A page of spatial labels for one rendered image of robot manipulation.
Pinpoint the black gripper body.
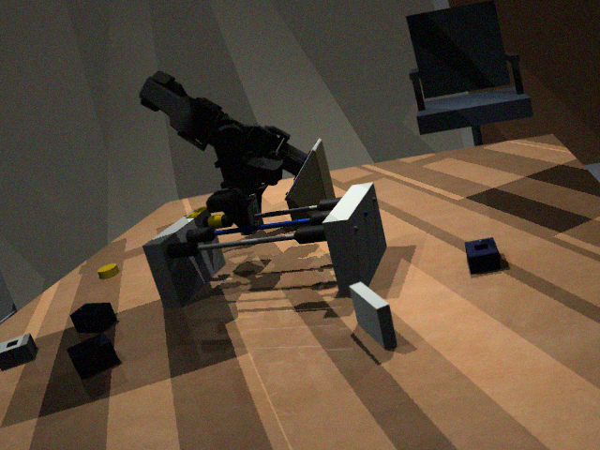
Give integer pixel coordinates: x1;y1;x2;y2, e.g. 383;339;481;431
205;151;262;213

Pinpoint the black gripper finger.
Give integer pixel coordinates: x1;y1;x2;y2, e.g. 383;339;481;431
223;199;251;235
244;184;268;212

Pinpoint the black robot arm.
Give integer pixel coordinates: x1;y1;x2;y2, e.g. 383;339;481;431
139;70;309;186

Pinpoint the yellow short cylinder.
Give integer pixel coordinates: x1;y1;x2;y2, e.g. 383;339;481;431
97;263;119;279

